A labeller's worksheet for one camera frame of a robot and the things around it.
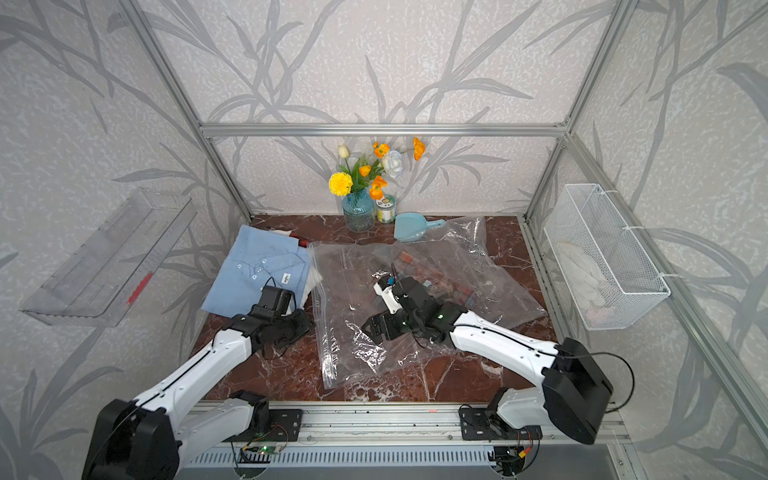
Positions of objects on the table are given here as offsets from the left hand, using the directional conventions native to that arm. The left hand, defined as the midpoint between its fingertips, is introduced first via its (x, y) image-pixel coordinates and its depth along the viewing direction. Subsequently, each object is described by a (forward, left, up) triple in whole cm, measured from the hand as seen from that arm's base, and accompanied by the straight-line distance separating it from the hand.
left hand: (312, 326), depth 85 cm
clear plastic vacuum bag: (+25, -45, -5) cm, 52 cm away
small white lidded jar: (+48, -19, 0) cm, 52 cm away
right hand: (-2, -19, +8) cm, 20 cm away
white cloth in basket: (+2, -75, +16) cm, 76 cm away
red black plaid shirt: (+27, +7, +4) cm, 28 cm away
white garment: (+20, +5, -5) cm, 21 cm away
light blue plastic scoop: (+43, -29, -4) cm, 52 cm away
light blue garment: (+18, +19, +8) cm, 27 cm away
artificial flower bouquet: (+44, -11, +20) cm, 50 cm away
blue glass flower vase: (+43, -10, +4) cm, 44 cm away
